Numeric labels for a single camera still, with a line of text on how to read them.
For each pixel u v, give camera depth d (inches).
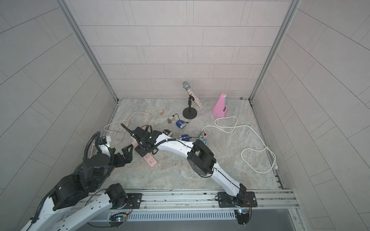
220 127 39.2
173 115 40.8
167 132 38.1
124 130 27.9
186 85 34.2
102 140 20.9
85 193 17.1
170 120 39.2
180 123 39.0
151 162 32.5
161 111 42.1
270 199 28.6
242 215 27.3
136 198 28.4
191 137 36.9
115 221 25.7
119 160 21.7
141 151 29.1
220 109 40.2
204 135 34.4
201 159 20.7
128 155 22.5
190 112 42.3
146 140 25.3
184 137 36.2
